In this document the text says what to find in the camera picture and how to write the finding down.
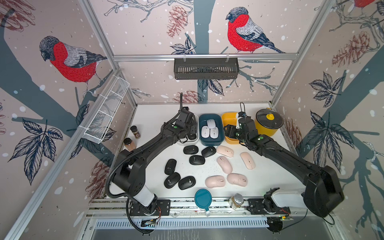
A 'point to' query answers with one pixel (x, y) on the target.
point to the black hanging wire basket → (206, 69)
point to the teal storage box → (219, 123)
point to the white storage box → (189, 142)
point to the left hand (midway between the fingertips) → (194, 123)
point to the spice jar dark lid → (134, 128)
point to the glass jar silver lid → (236, 201)
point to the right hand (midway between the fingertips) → (228, 126)
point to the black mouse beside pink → (208, 151)
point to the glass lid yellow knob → (269, 118)
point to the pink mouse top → (225, 150)
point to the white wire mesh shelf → (96, 130)
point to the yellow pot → (262, 130)
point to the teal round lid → (203, 198)
